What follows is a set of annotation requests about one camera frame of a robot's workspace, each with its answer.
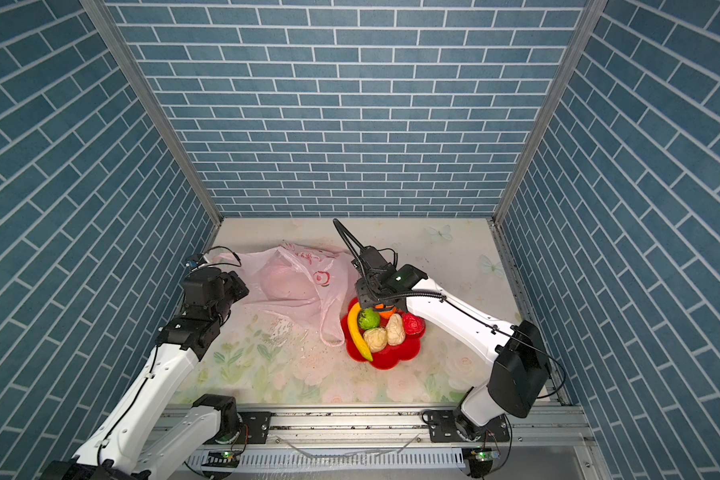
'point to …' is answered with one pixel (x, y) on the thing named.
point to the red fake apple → (412, 324)
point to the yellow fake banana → (355, 331)
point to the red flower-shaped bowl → (390, 355)
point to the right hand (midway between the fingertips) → (363, 288)
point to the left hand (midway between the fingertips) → (239, 273)
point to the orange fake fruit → (386, 314)
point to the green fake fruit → (368, 318)
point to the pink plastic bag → (301, 281)
